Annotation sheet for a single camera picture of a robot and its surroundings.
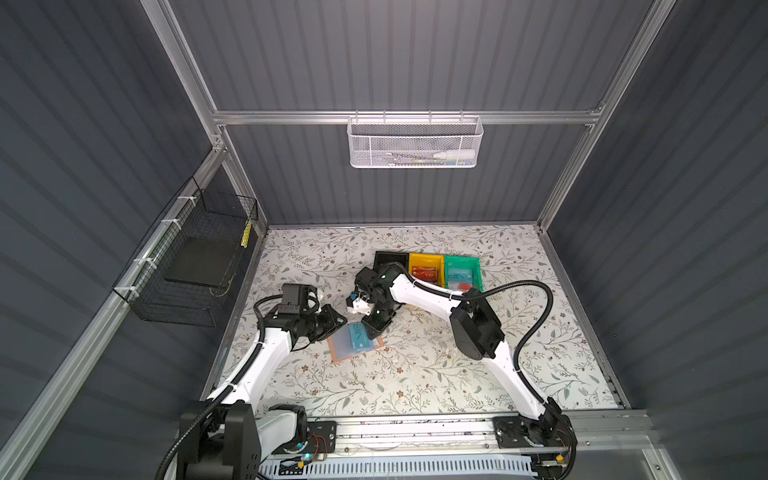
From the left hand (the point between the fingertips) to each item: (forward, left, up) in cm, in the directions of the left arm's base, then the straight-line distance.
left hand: (348, 324), depth 83 cm
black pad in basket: (+6, +32, +22) cm, 39 cm away
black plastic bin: (+32, -10, -10) cm, 34 cm away
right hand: (+1, -7, -9) cm, 12 cm away
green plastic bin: (+23, -37, -8) cm, 45 cm away
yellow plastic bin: (+26, -25, -8) cm, 37 cm away
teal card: (0, -3, -8) cm, 8 cm away
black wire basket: (+22, +41, +22) cm, 51 cm away
